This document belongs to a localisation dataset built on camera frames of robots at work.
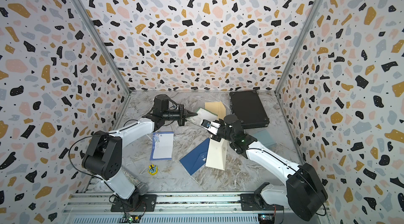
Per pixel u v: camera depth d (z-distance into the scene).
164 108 0.73
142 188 0.74
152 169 0.83
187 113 0.79
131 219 0.70
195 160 0.86
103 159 0.46
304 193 0.41
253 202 0.67
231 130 0.61
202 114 0.86
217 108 1.13
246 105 1.09
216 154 0.89
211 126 0.65
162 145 0.92
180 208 0.73
